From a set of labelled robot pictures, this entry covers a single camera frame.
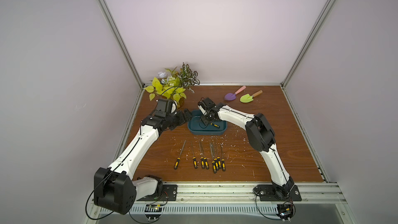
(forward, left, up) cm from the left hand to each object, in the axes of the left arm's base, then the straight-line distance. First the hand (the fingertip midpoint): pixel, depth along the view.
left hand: (189, 117), depth 80 cm
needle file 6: (-20, -16, -17) cm, 31 cm away
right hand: (+11, -9, -16) cm, 21 cm away
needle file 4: (-18, -13, -17) cm, 28 cm away
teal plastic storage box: (+3, -3, -17) cm, 17 cm away
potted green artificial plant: (+24, +12, 0) cm, 27 cm away
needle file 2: (-16, -7, -18) cm, 24 cm away
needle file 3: (-16, -9, -18) cm, 26 cm away
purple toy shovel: (+31, -28, -18) cm, 45 cm away
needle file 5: (-16, -14, -18) cm, 28 cm away
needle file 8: (+6, -13, -18) cm, 23 cm away
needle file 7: (-17, -18, -18) cm, 31 cm away
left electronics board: (-38, +16, -20) cm, 46 cm away
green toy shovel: (+30, -39, -19) cm, 52 cm away
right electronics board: (-38, -46, -20) cm, 63 cm away
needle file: (-16, -3, -18) cm, 24 cm away
